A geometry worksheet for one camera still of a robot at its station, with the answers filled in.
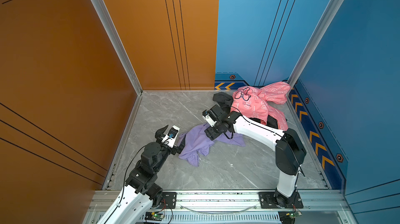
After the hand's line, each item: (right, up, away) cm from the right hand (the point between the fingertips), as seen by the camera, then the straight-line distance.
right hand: (210, 130), depth 87 cm
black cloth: (+11, +18, +21) cm, 30 cm away
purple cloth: (-9, -6, 0) cm, 10 cm away
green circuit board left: (-26, -36, -17) cm, 48 cm away
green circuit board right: (+37, -35, -18) cm, 53 cm away
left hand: (-17, +3, -14) cm, 22 cm away
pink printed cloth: (+27, +16, +9) cm, 33 cm away
